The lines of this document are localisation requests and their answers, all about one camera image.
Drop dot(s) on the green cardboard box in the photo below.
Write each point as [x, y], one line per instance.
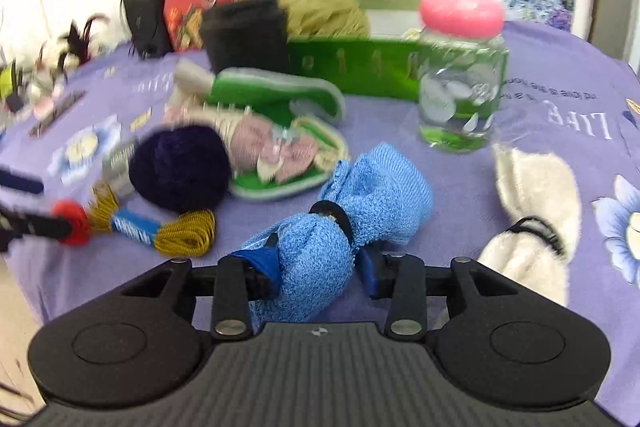
[385, 64]

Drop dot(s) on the pink striped bow cloth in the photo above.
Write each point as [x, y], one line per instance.
[254, 143]

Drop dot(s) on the white fluffy sponge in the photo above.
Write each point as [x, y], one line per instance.
[539, 194]

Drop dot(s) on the black lidded cup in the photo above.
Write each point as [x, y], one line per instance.
[246, 34]

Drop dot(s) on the black phone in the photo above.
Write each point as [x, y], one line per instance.
[57, 112]

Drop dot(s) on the pink lid clear jar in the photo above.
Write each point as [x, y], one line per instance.
[461, 71]

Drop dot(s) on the olive green bath pouf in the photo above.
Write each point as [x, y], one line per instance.
[325, 18]

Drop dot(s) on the beige folded cloth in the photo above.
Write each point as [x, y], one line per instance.
[192, 79]

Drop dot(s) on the blue terry towel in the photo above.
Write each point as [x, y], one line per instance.
[309, 257]

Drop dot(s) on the red rose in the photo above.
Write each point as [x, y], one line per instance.
[75, 215]

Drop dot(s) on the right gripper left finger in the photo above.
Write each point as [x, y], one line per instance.
[243, 277]

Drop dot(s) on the purple floral tablecloth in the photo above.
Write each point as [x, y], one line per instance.
[562, 96]

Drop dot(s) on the black speaker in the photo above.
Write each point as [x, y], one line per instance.
[147, 6]

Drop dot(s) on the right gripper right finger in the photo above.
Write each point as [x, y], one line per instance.
[402, 280]

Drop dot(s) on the dark purple yarn ball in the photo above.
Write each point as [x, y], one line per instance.
[181, 169]

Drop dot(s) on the yellow cord skein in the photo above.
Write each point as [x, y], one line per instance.
[189, 236]

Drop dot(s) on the dark feather decoration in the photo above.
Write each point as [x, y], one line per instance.
[77, 42]

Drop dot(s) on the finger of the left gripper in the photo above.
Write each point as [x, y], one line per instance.
[16, 224]
[20, 182]

